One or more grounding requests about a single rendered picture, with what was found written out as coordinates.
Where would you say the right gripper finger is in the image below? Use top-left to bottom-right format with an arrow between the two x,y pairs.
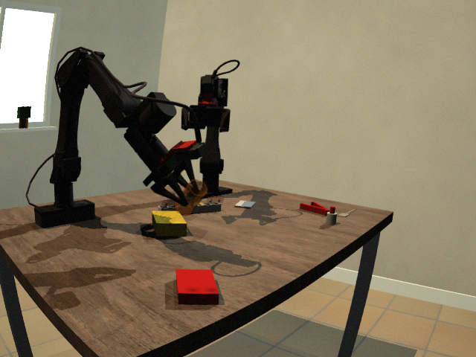
152,172 -> 189,207
173,160 -> 195,188

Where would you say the amber translucent pill bottle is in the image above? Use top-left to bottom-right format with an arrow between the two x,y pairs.
175,179 -> 208,216

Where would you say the grey cylinder with red cap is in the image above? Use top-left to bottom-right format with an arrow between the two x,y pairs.
326,206 -> 337,225

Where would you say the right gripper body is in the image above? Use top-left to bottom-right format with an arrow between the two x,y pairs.
138,137 -> 197,189

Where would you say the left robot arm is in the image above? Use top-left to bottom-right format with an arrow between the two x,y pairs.
198,74 -> 233,197

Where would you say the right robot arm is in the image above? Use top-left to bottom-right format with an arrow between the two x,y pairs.
34,49 -> 176,216

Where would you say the red rectangular block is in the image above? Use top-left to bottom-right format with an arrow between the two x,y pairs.
176,269 -> 219,305

